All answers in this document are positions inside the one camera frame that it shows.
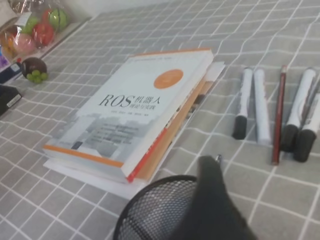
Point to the black box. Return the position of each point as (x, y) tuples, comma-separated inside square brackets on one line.
[(9, 96)]

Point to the white marker black cap labelled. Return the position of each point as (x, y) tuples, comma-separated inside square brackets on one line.
[(308, 133)]

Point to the dark brown toy fruit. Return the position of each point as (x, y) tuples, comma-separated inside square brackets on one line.
[(31, 64)]

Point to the bag of toy fruit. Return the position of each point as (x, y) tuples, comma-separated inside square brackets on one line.
[(29, 25)]

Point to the white marker black cap middle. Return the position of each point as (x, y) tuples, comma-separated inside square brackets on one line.
[(297, 113)]

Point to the green toy grapes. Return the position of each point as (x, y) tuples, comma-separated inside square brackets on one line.
[(37, 77)]

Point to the white orange ROS book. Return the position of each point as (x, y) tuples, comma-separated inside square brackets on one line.
[(112, 134)]

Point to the black mesh pen holder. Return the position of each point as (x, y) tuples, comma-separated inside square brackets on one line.
[(155, 211)]

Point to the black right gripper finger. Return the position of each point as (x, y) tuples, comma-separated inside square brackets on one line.
[(212, 215)]

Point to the grey checked tablecloth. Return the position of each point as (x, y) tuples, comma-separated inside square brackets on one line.
[(280, 202)]

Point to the dark red pencil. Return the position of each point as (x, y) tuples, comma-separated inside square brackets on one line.
[(278, 117)]

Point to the plain white marker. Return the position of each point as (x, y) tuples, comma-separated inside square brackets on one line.
[(261, 109)]

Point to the white marker black cap leftmost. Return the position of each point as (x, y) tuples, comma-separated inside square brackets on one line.
[(240, 122)]

